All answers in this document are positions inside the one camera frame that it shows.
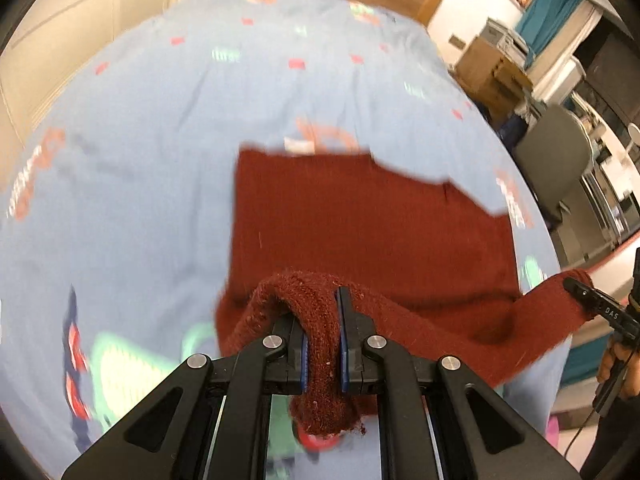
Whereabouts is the black cable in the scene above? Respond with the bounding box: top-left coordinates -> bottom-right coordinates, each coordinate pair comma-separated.
562,400 -> 601,461

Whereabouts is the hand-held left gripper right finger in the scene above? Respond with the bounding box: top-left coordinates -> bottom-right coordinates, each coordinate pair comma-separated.
335,286 -> 581,480

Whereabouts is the grey chair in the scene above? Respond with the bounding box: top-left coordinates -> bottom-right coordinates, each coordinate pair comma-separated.
515,105 -> 596,231

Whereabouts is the dark red knitted sweater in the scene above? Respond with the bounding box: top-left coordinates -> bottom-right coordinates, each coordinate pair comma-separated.
214,142 -> 596,436

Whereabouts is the wooden drawer cabinet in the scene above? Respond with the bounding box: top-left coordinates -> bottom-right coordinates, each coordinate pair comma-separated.
455,37 -> 533,126

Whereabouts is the blue printed blanket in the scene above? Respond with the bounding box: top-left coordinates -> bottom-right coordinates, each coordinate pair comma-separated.
0,0 -> 573,480

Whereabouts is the teal folded cloth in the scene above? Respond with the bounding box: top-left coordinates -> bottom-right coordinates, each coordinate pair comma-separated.
565,320 -> 608,397

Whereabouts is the person's dark clothing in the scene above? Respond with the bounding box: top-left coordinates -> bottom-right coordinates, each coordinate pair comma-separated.
580,385 -> 640,480

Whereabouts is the white printer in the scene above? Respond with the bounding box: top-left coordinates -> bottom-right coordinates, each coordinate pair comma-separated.
480,17 -> 528,61

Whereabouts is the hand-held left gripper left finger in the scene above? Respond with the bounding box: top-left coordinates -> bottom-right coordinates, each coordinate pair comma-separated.
60,312 -> 308,480

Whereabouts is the teal curtain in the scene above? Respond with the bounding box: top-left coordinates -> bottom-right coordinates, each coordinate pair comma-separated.
515,0 -> 581,68

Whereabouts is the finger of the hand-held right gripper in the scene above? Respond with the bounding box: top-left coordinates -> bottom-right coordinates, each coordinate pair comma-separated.
562,276 -> 605,319

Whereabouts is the person's right hand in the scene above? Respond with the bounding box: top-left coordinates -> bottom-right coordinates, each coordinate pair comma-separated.
597,340 -> 636,413

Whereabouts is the dark blue backpack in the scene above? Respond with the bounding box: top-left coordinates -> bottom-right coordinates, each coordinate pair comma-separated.
495,112 -> 526,153

